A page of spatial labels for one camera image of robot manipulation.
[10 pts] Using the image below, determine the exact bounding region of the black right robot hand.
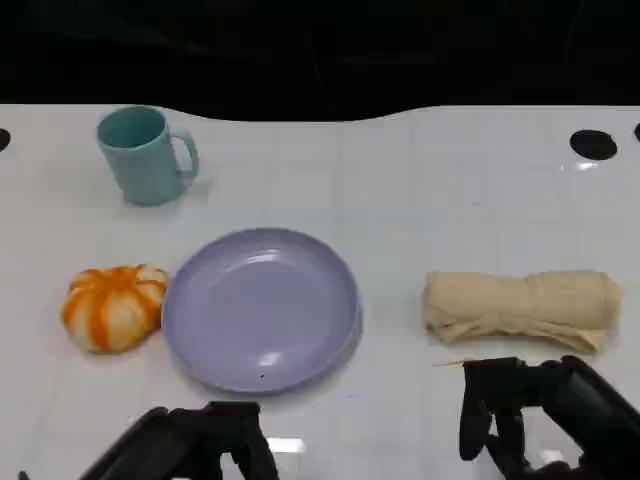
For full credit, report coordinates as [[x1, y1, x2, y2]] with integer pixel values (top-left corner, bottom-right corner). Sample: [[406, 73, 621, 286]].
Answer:
[[459, 355, 640, 480]]

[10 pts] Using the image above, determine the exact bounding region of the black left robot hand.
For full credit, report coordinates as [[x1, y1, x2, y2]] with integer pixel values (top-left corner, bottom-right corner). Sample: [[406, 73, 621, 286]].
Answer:
[[79, 400, 281, 480]]

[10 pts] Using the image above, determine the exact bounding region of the beige towel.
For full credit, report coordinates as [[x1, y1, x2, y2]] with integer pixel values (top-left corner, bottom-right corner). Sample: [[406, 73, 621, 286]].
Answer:
[[422, 270, 623, 355]]

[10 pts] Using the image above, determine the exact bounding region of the lilac plate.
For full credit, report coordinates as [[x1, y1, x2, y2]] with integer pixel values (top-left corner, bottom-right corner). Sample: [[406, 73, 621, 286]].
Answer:
[[161, 227, 363, 396]]

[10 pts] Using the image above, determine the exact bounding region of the orange and white bread roll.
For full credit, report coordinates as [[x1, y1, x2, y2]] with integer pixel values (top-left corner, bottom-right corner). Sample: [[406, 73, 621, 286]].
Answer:
[[60, 264, 171, 356]]

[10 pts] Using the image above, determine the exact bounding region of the pale green mug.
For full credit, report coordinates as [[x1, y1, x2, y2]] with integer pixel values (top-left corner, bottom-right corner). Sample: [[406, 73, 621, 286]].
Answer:
[[95, 104, 201, 207]]

